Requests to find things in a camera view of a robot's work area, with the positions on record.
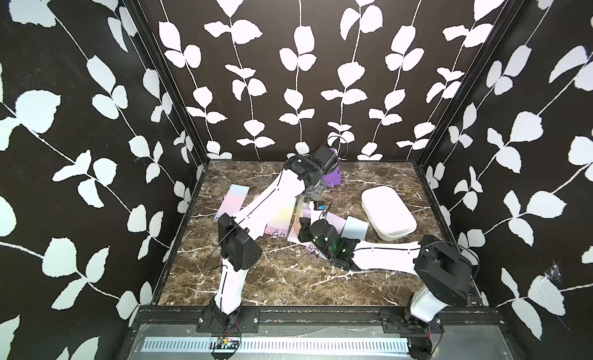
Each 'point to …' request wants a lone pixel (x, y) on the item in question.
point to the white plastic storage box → (387, 213)
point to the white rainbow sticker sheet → (355, 229)
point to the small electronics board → (225, 343)
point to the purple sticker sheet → (279, 224)
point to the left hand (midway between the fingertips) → (311, 184)
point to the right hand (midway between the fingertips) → (296, 217)
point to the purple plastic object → (333, 178)
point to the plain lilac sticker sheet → (309, 212)
